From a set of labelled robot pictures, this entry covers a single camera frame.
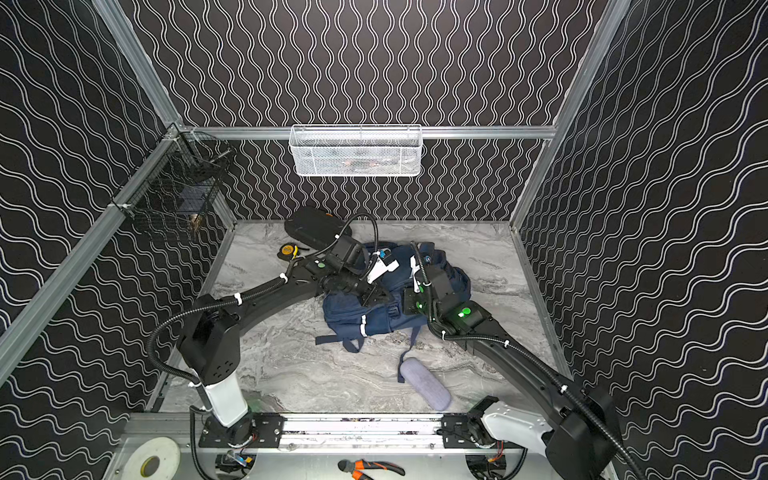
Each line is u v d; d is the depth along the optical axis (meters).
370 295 0.72
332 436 0.75
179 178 0.97
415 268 0.70
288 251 1.09
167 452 0.72
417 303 0.68
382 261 0.73
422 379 0.80
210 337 0.47
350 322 0.84
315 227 1.10
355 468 0.69
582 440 0.38
